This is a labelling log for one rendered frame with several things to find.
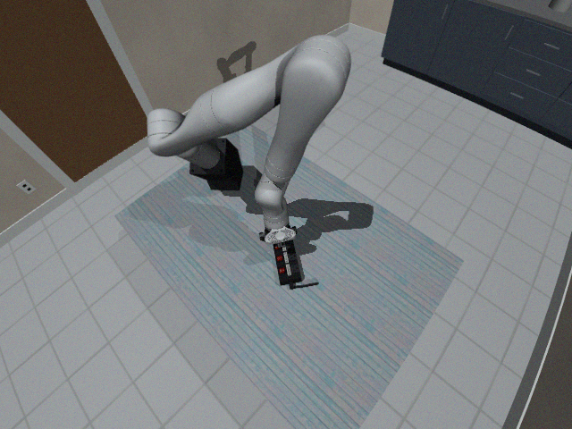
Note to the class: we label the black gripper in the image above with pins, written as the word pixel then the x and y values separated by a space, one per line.
pixel 279 245

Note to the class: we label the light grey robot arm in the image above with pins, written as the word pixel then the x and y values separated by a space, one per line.
pixel 309 80

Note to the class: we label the black power strip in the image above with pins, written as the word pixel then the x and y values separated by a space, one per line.
pixel 287 265

